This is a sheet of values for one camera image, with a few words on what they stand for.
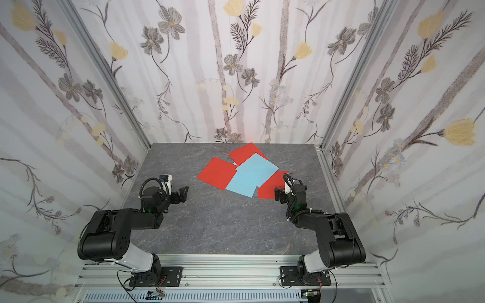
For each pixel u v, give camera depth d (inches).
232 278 29.0
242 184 41.5
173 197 33.0
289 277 28.8
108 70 33.8
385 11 27.1
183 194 34.0
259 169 43.9
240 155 45.2
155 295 28.0
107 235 18.1
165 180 31.7
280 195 33.6
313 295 28.3
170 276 29.0
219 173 42.7
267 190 40.3
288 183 31.4
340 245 17.8
